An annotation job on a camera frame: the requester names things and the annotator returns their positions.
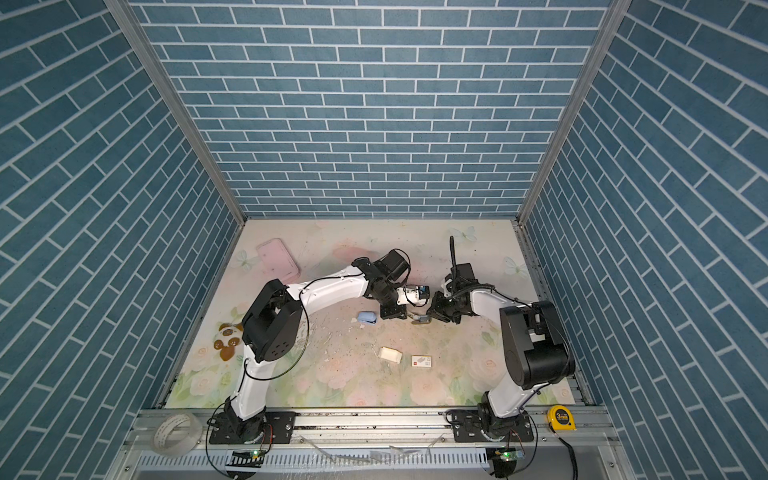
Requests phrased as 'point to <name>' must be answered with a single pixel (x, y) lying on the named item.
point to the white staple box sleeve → (421, 361)
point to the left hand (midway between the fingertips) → (404, 310)
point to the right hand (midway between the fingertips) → (426, 308)
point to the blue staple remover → (367, 317)
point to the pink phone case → (276, 260)
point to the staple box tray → (390, 354)
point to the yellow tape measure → (561, 418)
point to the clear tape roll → (177, 434)
